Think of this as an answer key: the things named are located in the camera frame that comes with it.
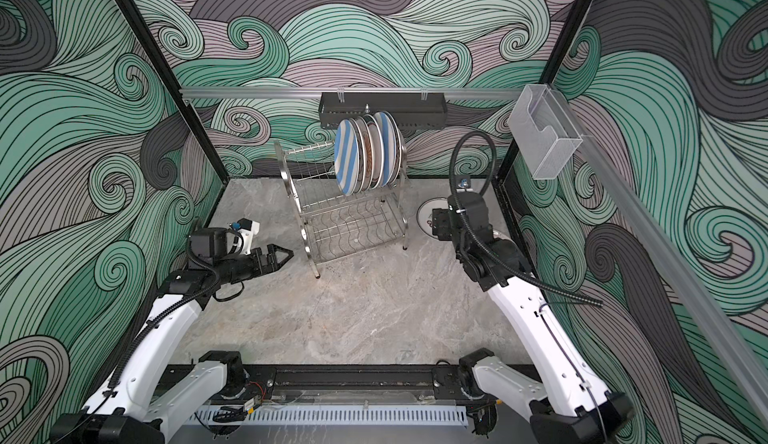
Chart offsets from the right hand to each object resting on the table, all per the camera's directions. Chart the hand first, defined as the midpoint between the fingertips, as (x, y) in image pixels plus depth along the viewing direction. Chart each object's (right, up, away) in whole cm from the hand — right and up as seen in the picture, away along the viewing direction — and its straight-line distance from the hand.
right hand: (456, 211), depth 71 cm
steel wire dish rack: (-35, -6, +32) cm, 48 cm away
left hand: (-44, -12, +6) cm, 46 cm away
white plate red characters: (-2, -3, +38) cm, 38 cm away
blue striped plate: (-28, +14, +7) cm, 32 cm away
